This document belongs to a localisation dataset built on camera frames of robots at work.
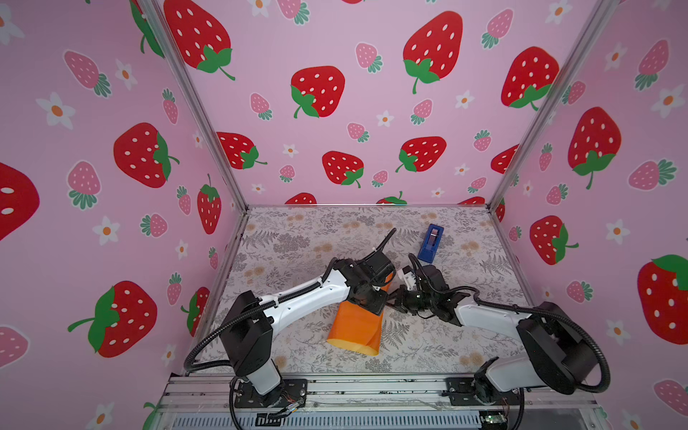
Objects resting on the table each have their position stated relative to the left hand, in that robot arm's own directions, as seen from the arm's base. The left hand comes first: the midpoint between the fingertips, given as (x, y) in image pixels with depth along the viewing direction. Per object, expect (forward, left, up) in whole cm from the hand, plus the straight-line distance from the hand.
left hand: (379, 303), depth 80 cm
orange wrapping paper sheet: (-6, +7, -5) cm, 10 cm away
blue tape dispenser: (+28, -22, -5) cm, 35 cm away
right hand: (0, 0, -3) cm, 3 cm away
